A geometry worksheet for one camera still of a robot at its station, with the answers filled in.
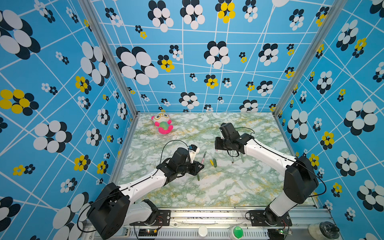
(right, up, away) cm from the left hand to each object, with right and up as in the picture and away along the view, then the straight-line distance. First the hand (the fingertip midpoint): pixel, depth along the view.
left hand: (204, 166), depth 80 cm
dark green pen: (-3, -8, +7) cm, 11 cm away
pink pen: (-1, +4, 0) cm, 4 cm away
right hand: (+7, +11, +8) cm, 15 cm away
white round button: (-2, -24, -16) cm, 29 cm away
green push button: (+13, -24, -17) cm, 32 cm away
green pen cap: (+7, -1, +13) cm, 15 cm away
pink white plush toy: (-30, +26, +28) cm, 48 cm away
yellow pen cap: (+5, -1, +13) cm, 14 cm away
